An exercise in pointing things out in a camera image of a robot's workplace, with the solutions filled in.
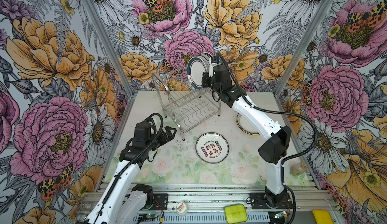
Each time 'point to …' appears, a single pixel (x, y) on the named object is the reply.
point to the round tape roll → (181, 208)
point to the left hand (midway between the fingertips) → (170, 138)
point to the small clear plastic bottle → (298, 168)
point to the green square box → (236, 214)
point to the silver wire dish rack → (187, 107)
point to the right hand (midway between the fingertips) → (203, 77)
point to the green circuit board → (151, 215)
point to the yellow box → (322, 216)
